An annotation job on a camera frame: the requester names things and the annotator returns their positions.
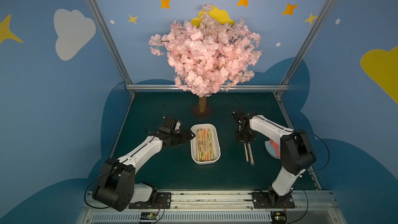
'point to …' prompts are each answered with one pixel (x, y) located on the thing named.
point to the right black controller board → (278, 217)
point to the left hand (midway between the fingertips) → (189, 136)
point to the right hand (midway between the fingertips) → (245, 139)
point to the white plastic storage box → (215, 152)
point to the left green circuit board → (148, 215)
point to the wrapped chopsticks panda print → (200, 145)
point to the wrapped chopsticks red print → (206, 144)
